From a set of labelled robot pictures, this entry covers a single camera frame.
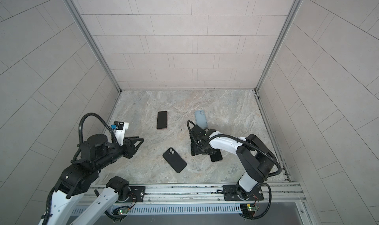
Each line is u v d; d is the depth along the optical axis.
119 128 0.54
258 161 0.44
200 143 0.66
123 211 0.65
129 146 0.54
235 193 0.64
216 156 0.85
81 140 0.44
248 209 0.68
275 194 0.72
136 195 0.71
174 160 0.83
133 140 0.57
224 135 0.54
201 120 1.00
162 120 0.99
